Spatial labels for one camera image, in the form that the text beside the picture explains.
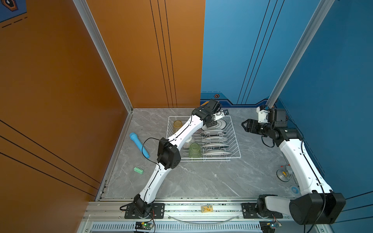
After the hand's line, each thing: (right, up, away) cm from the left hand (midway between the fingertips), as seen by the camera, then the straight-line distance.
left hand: (212, 115), depth 93 cm
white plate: (+1, -21, -13) cm, 25 cm away
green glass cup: (-11, -21, -8) cm, 25 cm away
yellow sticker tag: (-6, -49, -19) cm, 53 cm away
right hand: (+17, -5, -14) cm, 23 cm away
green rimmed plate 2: (+1, -19, -8) cm, 20 cm away
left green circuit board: (-37, -55, -22) cm, 70 cm away
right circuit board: (+25, -55, -22) cm, 65 cm away
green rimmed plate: (+7, -6, +7) cm, 12 cm away
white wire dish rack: (+12, -11, +5) cm, 17 cm away
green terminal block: (-46, -33, -6) cm, 57 cm away
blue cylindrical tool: (-53, -15, +7) cm, 55 cm away
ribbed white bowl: (-16, -19, -1) cm, 25 cm away
